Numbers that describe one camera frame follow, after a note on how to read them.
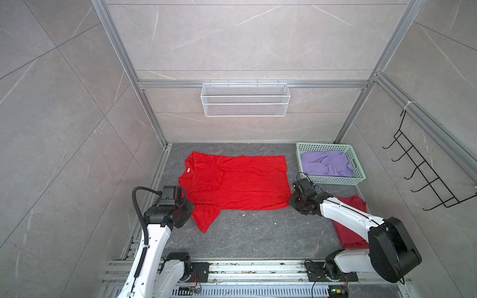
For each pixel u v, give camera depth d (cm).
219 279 73
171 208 52
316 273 73
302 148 114
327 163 107
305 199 67
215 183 100
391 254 41
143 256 43
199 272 75
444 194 60
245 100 101
